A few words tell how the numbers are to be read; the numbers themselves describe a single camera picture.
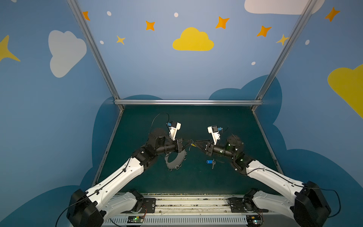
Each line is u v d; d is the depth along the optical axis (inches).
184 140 26.0
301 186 17.1
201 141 27.2
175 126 25.9
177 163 35.8
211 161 35.6
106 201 16.1
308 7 27.6
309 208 15.7
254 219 28.3
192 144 27.6
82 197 15.5
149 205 29.0
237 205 29.3
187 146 27.1
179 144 24.2
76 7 27.1
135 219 28.0
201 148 27.2
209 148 25.5
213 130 26.1
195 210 28.9
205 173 33.7
